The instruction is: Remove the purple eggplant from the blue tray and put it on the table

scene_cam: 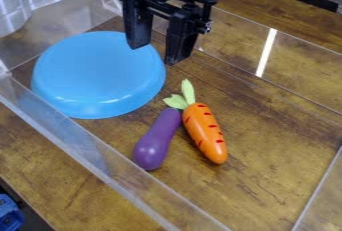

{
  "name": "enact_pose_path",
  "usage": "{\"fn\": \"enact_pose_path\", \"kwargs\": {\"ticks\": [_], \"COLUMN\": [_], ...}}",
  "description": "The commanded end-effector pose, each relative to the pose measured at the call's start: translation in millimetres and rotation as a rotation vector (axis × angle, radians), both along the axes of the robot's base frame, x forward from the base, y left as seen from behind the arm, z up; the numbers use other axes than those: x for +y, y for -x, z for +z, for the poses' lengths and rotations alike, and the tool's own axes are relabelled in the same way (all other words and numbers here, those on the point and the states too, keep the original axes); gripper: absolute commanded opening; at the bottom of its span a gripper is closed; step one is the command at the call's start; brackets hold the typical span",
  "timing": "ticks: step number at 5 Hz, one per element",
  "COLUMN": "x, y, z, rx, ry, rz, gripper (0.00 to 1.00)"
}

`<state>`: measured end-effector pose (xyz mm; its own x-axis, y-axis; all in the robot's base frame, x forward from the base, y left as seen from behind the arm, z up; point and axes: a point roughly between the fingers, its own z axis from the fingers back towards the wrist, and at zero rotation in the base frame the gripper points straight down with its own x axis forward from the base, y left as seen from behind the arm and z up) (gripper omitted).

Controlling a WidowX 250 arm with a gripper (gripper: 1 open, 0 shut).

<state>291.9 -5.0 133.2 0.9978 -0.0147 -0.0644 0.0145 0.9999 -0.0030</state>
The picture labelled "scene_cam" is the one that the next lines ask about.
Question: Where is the orange toy carrot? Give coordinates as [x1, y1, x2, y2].
[163, 79, 228, 164]

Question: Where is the blue upturned tray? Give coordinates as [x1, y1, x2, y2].
[30, 31, 165, 119]

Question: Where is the purple toy eggplant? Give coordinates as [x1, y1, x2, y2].
[132, 108, 180, 170]

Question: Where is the blue object at corner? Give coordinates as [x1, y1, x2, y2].
[0, 194, 24, 231]

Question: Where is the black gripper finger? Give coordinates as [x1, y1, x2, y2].
[123, 0, 153, 49]
[164, 10, 197, 65]

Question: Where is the clear acrylic enclosure wall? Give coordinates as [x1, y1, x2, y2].
[0, 0, 342, 231]

